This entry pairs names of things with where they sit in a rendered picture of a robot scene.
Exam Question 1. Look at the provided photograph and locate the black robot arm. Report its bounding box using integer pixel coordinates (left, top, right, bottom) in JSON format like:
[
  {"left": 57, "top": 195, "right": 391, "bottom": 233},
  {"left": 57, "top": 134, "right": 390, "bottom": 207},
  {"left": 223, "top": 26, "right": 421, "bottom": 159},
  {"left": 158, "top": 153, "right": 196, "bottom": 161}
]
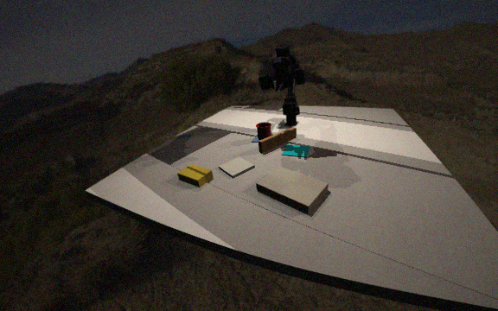
[{"left": 272, "top": 43, "right": 300, "bottom": 126}]

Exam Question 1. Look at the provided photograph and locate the tan rectangular block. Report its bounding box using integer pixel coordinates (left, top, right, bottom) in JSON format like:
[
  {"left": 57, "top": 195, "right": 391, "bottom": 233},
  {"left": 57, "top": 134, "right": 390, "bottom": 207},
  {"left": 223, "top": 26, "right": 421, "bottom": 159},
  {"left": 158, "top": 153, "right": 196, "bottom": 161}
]
[{"left": 256, "top": 167, "right": 328, "bottom": 213}]

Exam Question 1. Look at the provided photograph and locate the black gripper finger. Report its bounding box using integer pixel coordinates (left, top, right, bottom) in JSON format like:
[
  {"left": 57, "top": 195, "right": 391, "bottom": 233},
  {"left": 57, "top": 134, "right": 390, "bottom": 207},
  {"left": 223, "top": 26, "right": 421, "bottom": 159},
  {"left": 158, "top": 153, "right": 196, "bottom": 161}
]
[
  {"left": 280, "top": 73, "right": 292, "bottom": 91},
  {"left": 269, "top": 75, "right": 279, "bottom": 92}
]

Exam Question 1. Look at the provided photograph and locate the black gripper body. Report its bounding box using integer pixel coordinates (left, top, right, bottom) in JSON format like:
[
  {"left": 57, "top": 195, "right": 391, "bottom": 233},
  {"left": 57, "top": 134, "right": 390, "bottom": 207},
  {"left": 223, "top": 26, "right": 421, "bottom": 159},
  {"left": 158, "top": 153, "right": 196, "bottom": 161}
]
[{"left": 259, "top": 68, "right": 305, "bottom": 90}]

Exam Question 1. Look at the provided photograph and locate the yellow rectangular block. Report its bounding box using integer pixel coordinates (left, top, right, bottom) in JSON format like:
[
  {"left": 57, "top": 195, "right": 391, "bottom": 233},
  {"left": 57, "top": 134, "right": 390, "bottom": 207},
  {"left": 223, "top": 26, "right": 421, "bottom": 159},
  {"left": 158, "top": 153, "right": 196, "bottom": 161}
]
[{"left": 177, "top": 164, "right": 213, "bottom": 187}]

